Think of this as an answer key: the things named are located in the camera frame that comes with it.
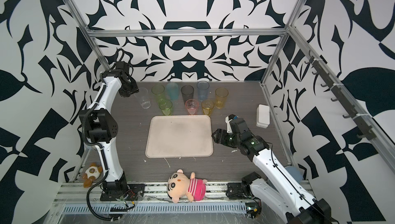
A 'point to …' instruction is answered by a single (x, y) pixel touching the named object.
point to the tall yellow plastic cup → (221, 94)
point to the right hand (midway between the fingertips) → (215, 134)
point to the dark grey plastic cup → (187, 91)
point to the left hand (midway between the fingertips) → (132, 89)
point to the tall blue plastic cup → (202, 87)
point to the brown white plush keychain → (92, 172)
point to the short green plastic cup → (165, 106)
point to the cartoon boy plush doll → (180, 186)
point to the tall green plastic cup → (158, 89)
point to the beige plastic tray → (179, 136)
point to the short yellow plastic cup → (207, 105)
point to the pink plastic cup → (192, 105)
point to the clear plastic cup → (143, 98)
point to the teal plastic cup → (172, 89)
